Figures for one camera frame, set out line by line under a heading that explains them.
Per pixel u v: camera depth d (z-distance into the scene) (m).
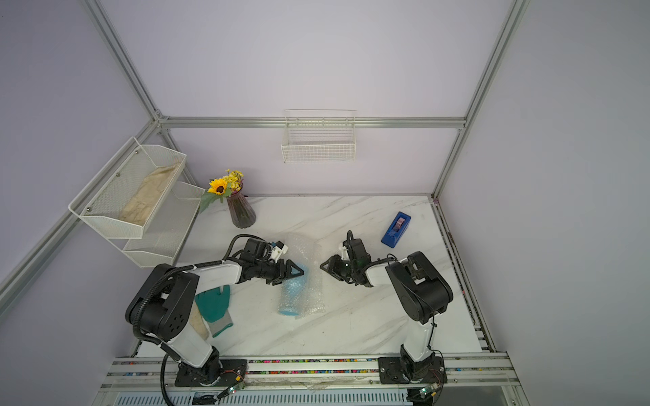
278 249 0.88
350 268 0.79
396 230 1.02
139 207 0.76
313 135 0.96
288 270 0.82
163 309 0.47
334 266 0.85
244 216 1.04
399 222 1.03
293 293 0.82
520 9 0.67
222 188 0.91
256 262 0.76
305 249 0.95
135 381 0.73
